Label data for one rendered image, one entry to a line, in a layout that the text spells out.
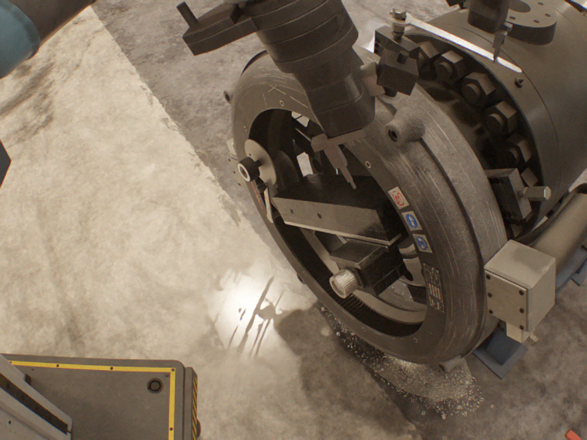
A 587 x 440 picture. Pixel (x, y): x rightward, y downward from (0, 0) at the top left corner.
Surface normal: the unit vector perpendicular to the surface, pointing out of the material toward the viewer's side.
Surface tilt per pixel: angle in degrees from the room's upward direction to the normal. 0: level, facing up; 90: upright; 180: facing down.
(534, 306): 68
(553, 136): 55
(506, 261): 22
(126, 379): 0
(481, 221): 51
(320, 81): 94
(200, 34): 93
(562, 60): 31
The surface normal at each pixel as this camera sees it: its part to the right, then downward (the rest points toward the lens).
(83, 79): -0.08, -0.64
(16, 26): 0.91, 0.30
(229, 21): -0.13, 0.69
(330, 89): -0.28, 0.42
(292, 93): -0.78, 0.52
